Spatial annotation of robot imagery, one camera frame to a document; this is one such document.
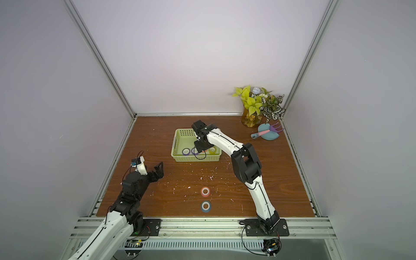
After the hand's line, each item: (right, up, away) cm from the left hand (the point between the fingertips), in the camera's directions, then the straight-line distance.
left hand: (156, 163), depth 83 cm
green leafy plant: (+57, +34, +8) cm, 67 cm away
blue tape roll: (+26, -21, -3) cm, 34 cm away
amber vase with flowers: (+58, +24, +27) cm, 68 cm away
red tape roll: (+26, -15, +1) cm, 30 cm away
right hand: (+24, +9, +14) cm, 29 cm away
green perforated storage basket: (+11, +12, +24) cm, 29 cm away
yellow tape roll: (+29, +5, +18) cm, 34 cm away
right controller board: (+56, -34, -13) cm, 66 cm away
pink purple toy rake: (+72, +19, +28) cm, 79 cm away
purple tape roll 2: (+18, +4, +17) cm, 25 cm away
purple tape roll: (+12, +4, +18) cm, 22 cm away
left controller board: (-7, -36, -10) cm, 38 cm away
